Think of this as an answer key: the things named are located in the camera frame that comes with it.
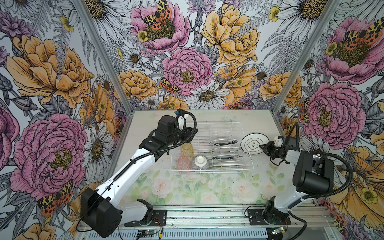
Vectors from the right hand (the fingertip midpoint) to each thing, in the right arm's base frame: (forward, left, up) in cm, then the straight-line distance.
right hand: (260, 148), depth 95 cm
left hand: (-4, +41, +22) cm, 47 cm away
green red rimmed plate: (+4, +22, +2) cm, 23 cm away
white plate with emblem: (+6, +4, -3) cm, 8 cm away
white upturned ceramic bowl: (-9, +38, +4) cm, 39 cm away
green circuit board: (-41, +62, -4) cm, 74 cm away
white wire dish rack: (-2, +27, +5) cm, 28 cm away
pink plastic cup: (-9, +47, 0) cm, 48 cm away
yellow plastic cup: (-2, +45, +5) cm, 46 cm away
